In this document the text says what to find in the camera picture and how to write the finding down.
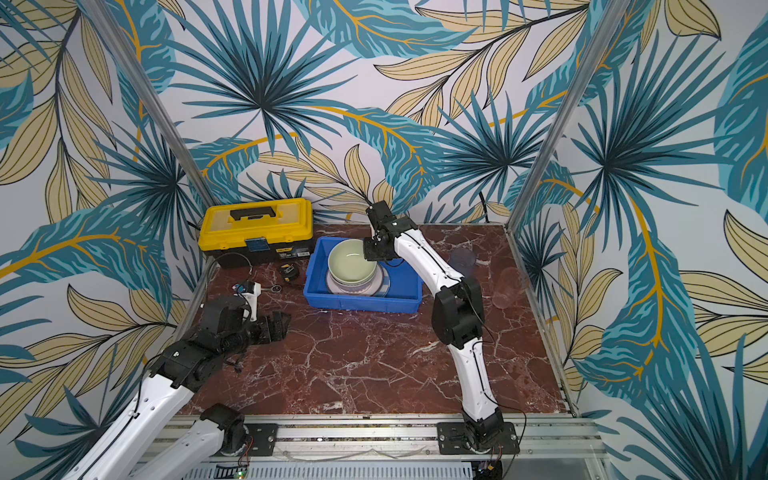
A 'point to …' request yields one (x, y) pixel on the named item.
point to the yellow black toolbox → (253, 232)
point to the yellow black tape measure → (289, 271)
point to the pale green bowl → (347, 263)
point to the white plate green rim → (380, 285)
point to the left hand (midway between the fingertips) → (275, 319)
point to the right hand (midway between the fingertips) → (369, 255)
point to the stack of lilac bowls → (368, 286)
